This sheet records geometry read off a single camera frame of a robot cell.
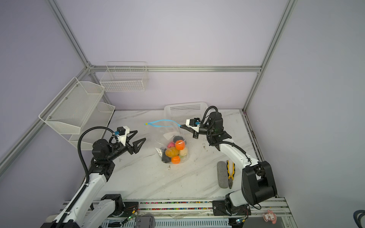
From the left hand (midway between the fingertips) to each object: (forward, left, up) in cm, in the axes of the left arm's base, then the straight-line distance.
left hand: (140, 135), depth 75 cm
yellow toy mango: (-2, -17, -14) cm, 22 cm away
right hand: (+4, -22, +4) cm, 23 cm away
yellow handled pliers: (-15, -52, -23) cm, 59 cm away
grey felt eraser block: (-14, -47, -21) cm, 53 cm away
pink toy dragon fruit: (+4, -15, -16) cm, 23 cm away
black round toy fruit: (-5, -15, -19) cm, 25 cm away
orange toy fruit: (-5, -19, -19) cm, 27 cm away
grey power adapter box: (-36, -5, -24) cm, 43 cm away
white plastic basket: (+37, -17, -21) cm, 46 cm away
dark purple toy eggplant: (-4, -11, -18) cm, 21 cm away
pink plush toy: (-34, -67, -21) cm, 78 cm away
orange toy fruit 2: (0, -21, -9) cm, 23 cm away
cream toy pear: (-1, -24, -18) cm, 29 cm away
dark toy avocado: (+9, -19, -15) cm, 26 cm away
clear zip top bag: (+8, -10, -11) cm, 17 cm away
